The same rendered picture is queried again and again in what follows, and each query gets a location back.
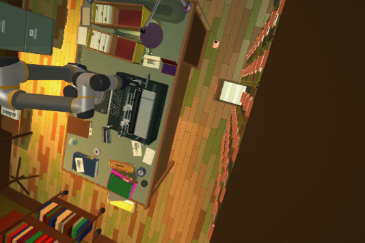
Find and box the green filing cabinet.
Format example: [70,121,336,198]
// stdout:
[0,0,56,57]

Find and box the grey paper sheet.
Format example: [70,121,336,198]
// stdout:
[133,89,157,139]

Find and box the dark green typewriter body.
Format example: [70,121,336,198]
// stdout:
[106,71,170,146]

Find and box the red card catalogue cabinet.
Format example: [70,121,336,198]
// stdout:
[207,0,289,242]

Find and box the wooden card tray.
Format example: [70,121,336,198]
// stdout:
[90,0,154,31]
[85,27,146,65]

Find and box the blue book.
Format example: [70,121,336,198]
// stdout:
[71,151,100,179]

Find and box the dark wooden coat stand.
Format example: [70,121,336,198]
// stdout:
[0,130,40,197]

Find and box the yellow box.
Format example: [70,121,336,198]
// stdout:
[107,190,138,214]

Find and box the brown wooden desk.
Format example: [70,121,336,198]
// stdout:
[61,0,211,210]

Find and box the purple box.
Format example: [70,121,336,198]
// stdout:
[161,57,178,77]

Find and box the cream blank card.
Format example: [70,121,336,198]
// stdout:
[141,147,157,167]

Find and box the grey metal gauge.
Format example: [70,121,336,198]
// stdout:
[101,125,113,144]

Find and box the purple desk lamp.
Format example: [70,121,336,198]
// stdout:
[139,0,193,51]

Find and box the wooden book cart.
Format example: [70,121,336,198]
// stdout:
[0,190,107,243]

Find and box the white paper label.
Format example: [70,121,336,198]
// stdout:
[1,105,20,120]

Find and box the white card stack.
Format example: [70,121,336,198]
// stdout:
[77,25,89,46]

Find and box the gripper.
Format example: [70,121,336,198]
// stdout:
[122,72,135,90]

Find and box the green and magenta folder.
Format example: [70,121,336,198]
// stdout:
[105,169,139,200]

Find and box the black typewriter carriage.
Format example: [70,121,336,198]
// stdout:
[118,87,158,139]

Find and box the brown desk drawer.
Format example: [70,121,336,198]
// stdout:
[182,0,211,70]

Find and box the brown pad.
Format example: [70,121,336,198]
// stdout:
[66,115,93,140]

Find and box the white banded card bundle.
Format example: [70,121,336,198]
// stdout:
[141,54,161,70]

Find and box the beige card stack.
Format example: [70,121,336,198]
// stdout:
[80,5,92,27]

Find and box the grey lamp cable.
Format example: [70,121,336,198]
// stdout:
[195,0,217,37]

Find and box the orange wooden box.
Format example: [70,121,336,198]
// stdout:
[108,158,135,174]

